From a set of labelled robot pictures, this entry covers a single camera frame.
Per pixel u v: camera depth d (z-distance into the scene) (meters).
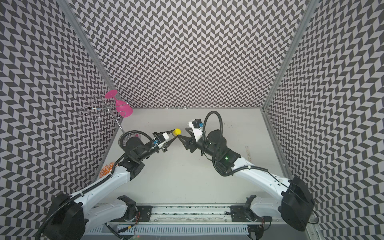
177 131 0.68
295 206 0.39
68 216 0.39
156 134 0.66
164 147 0.65
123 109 0.91
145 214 0.72
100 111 0.98
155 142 0.58
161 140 0.58
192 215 0.74
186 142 0.62
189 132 0.71
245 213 0.65
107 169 0.84
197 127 0.57
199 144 0.61
